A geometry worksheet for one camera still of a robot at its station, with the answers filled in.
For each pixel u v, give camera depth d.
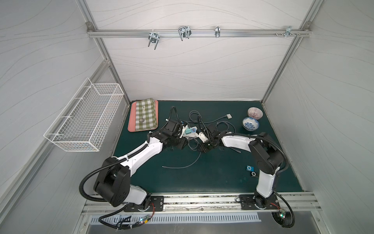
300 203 0.75
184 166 0.84
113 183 0.41
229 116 1.11
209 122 1.04
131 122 1.07
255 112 1.11
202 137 0.88
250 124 1.04
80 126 0.67
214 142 0.73
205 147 0.84
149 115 1.11
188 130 0.95
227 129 1.02
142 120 1.08
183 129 0.78
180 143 0.75
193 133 0.96
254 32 1.57
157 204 0.73
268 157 0.49
